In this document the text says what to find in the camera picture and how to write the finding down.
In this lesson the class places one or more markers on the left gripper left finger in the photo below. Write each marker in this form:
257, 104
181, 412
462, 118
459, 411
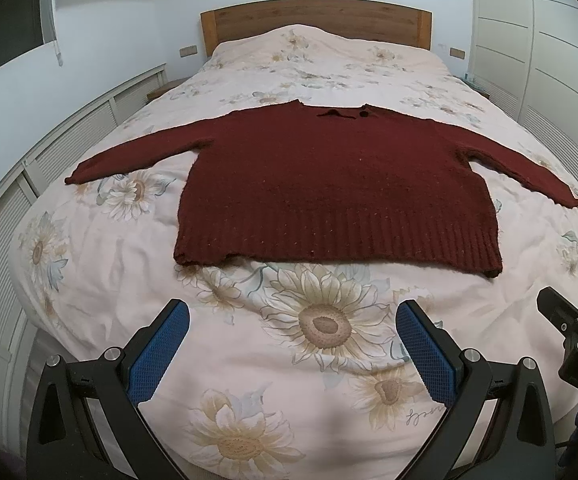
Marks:
63, 441

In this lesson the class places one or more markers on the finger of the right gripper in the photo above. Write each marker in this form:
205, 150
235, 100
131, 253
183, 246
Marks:
557, 309

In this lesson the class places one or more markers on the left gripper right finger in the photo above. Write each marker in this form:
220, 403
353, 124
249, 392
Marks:
497, 422

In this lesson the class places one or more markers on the dark red knitted sweater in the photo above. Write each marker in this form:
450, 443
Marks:
292, 182

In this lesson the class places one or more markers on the floral pink duvet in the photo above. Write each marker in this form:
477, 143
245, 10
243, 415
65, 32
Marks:
294, 370

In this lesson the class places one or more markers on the white louvered wardrobe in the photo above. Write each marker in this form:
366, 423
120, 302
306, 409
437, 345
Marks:
525, 57

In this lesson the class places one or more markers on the left wooden nightstand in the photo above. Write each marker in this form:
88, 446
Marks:
155, 94

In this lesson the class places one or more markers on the wooden headboard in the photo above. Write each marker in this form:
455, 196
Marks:
353, 19

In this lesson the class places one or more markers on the right wall switch plate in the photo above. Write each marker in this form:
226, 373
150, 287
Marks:
457, 53

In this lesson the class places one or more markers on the wall switch plate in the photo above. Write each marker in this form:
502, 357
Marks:
457, 53
188, 51

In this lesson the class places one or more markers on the left wall switch plate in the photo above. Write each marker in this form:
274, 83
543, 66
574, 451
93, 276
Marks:
188, 51

